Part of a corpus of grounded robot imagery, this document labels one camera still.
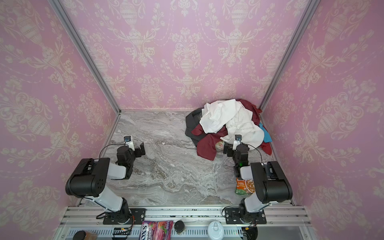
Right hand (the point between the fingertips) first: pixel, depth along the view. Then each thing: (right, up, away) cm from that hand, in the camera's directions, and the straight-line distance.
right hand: (234, 141), depth 94 cm
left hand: (-63, -1, +1) cm, 63 cm away
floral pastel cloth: (-9, -3, +3) cm, 10 cm away
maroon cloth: (-16, +1, +6) cm, 17 cm away
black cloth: (-27, +14, +16) cm, 35 cm away
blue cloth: (+24, +2, +8) cm, 25 cm away
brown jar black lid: (-73, -35, -32) cm, 87 cm away
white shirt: (+4, +14, +6) cm, 16 cm away
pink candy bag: (-43, -38, -26) cm, 62 cm away
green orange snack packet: (+2, -23, -12) cm, 26 cm away
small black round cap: (-32, -32, -30) cm, 54 cm away
